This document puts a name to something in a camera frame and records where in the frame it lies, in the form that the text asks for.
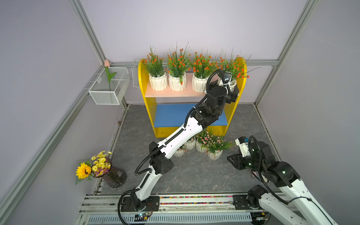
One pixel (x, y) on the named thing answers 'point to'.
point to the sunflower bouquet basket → (101, 166)
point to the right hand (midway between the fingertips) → (229, 156)
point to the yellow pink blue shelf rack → (170, 108)
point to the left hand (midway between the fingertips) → (230, 83)
